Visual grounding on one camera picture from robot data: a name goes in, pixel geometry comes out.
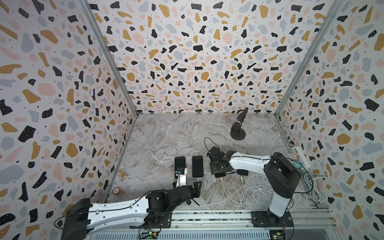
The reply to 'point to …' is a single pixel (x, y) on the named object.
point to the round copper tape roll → (116, 191)
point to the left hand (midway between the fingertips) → (198, 184)
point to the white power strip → (301, 157)
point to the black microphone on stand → (237, 133)
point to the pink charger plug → (294, 157)
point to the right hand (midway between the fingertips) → (216, 169)
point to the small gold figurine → (123, 175)
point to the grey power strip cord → (314, 190)
